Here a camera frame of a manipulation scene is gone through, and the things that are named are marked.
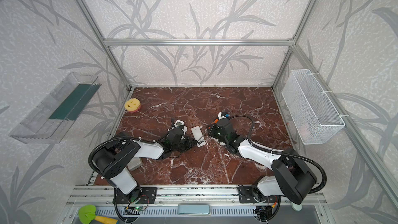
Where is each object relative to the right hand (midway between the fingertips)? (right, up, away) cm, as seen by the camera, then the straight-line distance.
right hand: (207, 122), depth 86 cm
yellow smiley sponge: (-52, +9, +20) cm, 56 cm away
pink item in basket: (+47, -2, -13) cm, 49 cm away
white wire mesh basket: (+43, +6, -25) cm, 50 cm away
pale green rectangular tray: (-5, -35, -19) cm, 41 cm away
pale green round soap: (+41, -36, -17) cm, 57 cm away
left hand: (-4, -11, +4) cm, 12 cm away
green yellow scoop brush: (-53, -38, -18) cm, 68 cm away
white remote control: (-5, -10, +8) cm, 13 cm away
